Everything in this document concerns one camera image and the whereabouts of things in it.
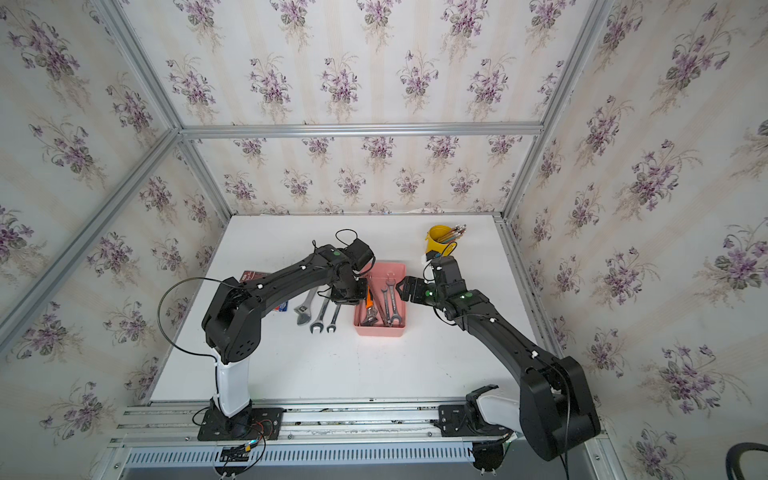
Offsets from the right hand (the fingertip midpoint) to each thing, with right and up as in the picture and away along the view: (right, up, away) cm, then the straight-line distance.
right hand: (411, 288), depth 85 cm
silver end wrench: (-7, -8, +9) cm, 14 cm away
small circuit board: (-44, -38, -13) cm, 60 cm away
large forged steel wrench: (-33, -9, +8) cm, 35 cm away
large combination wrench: (-28, -12, +6) cm, 31 cm away
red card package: (-55, +2, +16) cm, 57 cm away
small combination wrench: (-23, -10, +8) cm, 27 cm away
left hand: (-13, -5, +3) cm, 15 cm away
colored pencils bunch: (+14, +16, +9) cm, 23 cm away
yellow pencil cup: (+9, +13, +15) cm, 22 cm away
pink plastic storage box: (-8, -9, +6) cm, 14 cm away
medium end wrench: (-5, -1, +15) cm, 16 cm away
